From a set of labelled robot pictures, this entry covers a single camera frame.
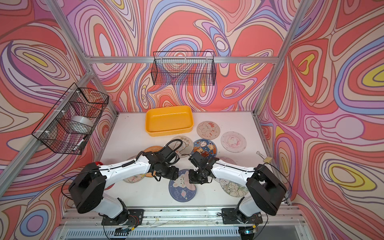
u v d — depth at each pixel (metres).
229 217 0.73
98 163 0.78
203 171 0.63
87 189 0.43
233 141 1.02
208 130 1.09
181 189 0.82
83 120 0.72
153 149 0.99
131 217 0.73
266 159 0.94
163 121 1.12
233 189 0.82
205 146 0.99
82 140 0.73
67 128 0.72
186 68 0.96
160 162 0.64
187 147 0.99
